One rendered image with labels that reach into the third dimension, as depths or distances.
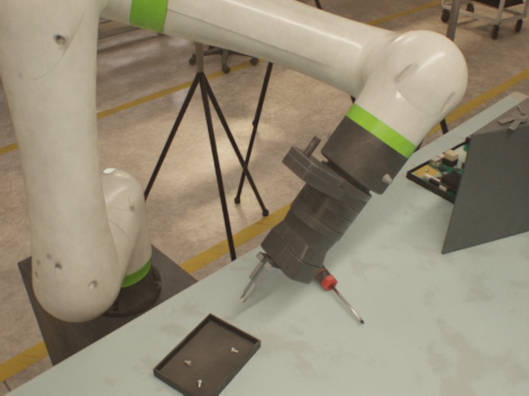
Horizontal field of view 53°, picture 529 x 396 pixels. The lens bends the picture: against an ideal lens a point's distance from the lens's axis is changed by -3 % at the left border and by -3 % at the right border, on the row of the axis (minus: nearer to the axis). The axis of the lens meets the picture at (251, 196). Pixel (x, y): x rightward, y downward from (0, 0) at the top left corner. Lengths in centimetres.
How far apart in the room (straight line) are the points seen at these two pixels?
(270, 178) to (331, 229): 218
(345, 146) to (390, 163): 5
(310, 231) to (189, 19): 31
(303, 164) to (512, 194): 39
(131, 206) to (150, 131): 242
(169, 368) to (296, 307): 19
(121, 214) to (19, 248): 172
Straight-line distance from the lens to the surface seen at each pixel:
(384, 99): 63
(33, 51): 60
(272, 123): 335
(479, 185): 83
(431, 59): 63
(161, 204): 267
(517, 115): 83
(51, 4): 58
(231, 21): 72
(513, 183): 88
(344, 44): 74
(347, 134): 64
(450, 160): 107
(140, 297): 103
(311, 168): 60
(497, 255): 91
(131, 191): 91
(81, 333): 103
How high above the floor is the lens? 155
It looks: 35 degrees down
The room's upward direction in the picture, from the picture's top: straight up
